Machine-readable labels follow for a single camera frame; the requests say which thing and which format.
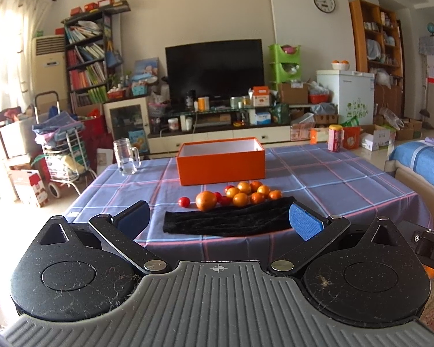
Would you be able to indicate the black flat television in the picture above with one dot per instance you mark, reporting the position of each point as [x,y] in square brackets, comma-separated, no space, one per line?
[218,70]

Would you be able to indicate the brown cardboard box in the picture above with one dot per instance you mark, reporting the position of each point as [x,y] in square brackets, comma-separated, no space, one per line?
[293,93]

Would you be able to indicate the white standing air conditioner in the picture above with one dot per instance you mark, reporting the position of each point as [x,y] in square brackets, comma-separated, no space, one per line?
[48,66]

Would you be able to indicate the blue bed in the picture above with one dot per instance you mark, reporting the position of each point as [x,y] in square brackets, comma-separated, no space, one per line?
[413,164]

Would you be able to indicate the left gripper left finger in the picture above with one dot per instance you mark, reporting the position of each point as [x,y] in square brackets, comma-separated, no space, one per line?
[117,235]

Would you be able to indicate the shopping trolley cart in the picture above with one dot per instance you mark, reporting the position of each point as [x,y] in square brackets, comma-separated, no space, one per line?
[63,148]

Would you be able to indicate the white sheer curtain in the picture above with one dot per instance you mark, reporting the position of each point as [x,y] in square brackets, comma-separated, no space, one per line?
[19,22]

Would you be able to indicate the plaid blue tablecloth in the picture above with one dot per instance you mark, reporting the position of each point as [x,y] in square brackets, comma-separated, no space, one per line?
[328,183]

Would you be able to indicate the small orange tangerine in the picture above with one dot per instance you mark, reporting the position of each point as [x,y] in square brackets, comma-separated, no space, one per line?
[244,187]
[264,190]
[275,195]
[231,192]
[255,186]
[240,199]
[257,198]

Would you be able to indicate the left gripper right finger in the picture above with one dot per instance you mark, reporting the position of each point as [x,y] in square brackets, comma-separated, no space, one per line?
[319,235]

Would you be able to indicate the round wall clock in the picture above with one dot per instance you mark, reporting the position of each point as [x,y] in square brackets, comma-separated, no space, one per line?
[326,6]

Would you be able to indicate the red cylindrical can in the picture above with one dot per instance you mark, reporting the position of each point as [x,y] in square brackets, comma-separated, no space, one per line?
[335,138]

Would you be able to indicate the white bowl of oranges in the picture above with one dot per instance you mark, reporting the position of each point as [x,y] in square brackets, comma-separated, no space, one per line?
[342,65]

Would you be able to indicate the large orange fruit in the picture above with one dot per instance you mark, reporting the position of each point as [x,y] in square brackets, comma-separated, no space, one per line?
[206,201]

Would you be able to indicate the white small glass cabinet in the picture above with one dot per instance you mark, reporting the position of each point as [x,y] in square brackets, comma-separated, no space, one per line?
[126,115]

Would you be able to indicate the orange cardboard box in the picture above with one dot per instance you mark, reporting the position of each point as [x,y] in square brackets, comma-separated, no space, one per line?
[221,160]

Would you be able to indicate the wooden tall shelf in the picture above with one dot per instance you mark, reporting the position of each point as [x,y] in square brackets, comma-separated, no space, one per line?
[378,50]

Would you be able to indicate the red cherry tomato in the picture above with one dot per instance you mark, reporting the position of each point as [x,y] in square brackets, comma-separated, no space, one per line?
[184,202]

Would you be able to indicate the white tv stand cabinet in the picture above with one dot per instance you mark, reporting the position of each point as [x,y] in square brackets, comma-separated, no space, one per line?
[277,124]

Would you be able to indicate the dark tall bookshelf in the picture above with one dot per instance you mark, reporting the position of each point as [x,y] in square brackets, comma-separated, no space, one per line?
[91,59]

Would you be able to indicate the orange gift bag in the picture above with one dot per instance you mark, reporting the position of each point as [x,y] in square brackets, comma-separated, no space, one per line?
[351,137]

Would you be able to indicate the black velvet cloth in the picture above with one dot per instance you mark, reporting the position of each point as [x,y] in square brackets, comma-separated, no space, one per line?
[251,220]

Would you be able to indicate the white chest freezer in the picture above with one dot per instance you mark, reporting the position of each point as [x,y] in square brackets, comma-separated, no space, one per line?
[352,92]

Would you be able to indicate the green plastic stacking rack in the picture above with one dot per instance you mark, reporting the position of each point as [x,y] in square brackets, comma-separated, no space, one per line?
[285,63]

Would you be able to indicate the clear glass mug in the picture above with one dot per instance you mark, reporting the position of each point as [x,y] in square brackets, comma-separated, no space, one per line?
[127,156]

